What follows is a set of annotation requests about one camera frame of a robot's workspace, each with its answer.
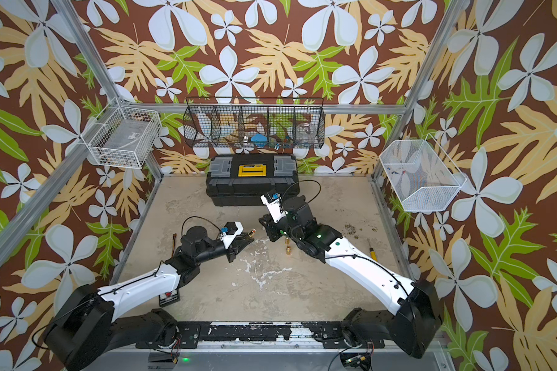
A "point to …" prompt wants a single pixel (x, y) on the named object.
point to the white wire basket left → (122, 137)
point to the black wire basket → (255, 122)
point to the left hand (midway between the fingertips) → (251, 232)
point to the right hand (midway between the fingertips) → (260, 217)
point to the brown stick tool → (174, 237)
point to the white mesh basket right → (422, 177)
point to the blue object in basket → (259, 139)
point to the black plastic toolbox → (241, 179)
